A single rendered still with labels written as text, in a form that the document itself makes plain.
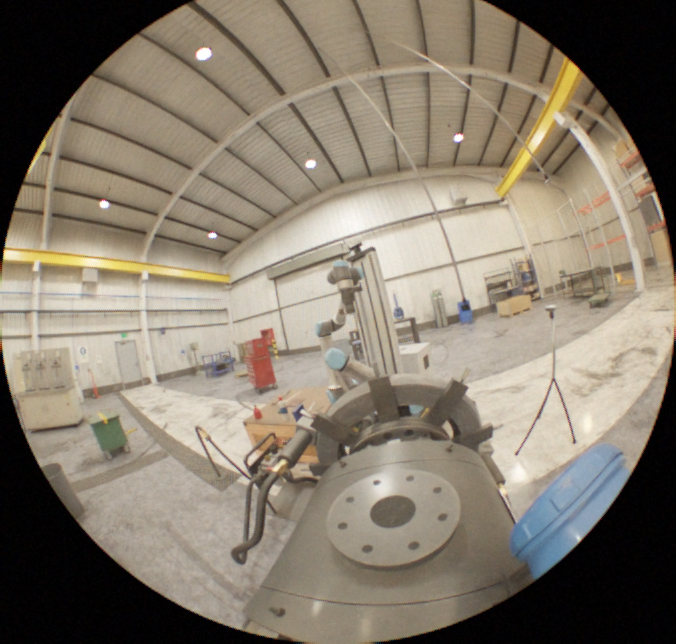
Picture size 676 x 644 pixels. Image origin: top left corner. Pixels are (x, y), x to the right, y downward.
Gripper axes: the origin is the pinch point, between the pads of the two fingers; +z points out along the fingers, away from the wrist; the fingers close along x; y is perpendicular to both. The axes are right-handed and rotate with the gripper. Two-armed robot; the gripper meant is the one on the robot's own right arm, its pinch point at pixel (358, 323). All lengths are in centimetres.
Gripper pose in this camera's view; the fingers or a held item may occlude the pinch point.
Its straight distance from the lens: 110.2
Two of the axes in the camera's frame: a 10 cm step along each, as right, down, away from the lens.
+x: -2.2, -0.3, -9.7
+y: -9.5, 2.3, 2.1
